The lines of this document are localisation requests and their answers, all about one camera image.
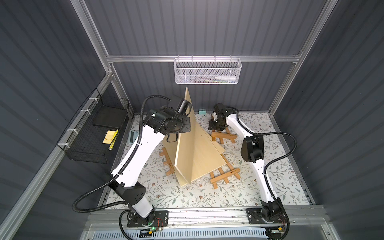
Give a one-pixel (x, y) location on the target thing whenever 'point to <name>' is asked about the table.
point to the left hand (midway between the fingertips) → (187, 127)
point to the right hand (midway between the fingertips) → (213, 127)
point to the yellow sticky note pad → (108, 137)
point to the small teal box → (202, 111)
